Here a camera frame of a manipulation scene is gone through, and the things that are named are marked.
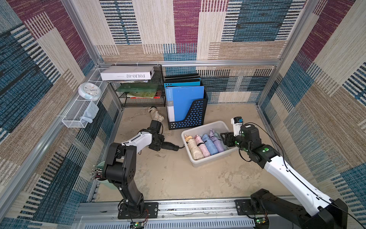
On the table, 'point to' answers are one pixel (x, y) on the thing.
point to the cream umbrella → (155, 115)
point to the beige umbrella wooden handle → (196, 151)
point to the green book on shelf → (129, 87)
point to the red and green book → (144, 95)
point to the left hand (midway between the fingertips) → (163, 142)
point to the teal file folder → (183, 84)
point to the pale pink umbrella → (202, 146)
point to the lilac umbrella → (216, 140)
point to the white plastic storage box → (218, 126)
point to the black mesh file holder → (195, 115)
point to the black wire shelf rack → (158, 78)
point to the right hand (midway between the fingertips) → (225, 132)
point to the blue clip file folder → (179, 100)
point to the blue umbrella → (209, 144)
